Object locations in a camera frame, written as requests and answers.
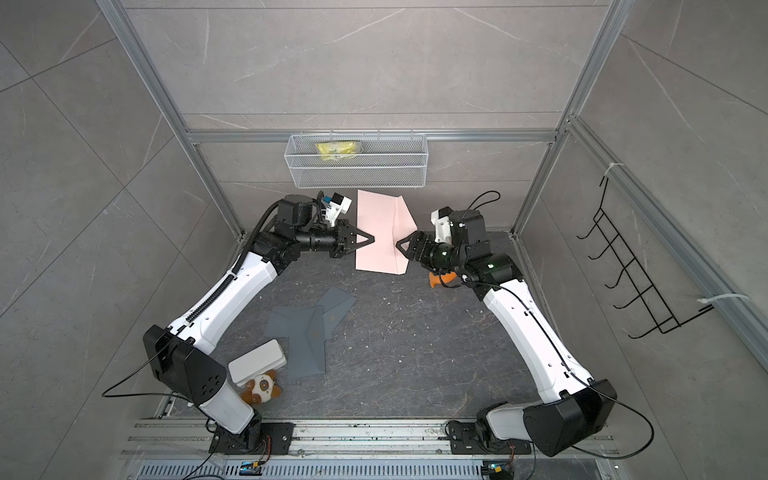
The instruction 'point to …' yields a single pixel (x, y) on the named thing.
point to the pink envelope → (387, 219)
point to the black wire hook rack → (662, 317)
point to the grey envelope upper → (336, 304)
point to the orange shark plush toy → (445, 278)
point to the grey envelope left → (278, 320)
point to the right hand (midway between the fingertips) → (407, 249)
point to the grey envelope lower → (306, 343)
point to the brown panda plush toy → (262, 389)
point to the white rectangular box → (264, 359)
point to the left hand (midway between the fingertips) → (375, 236)
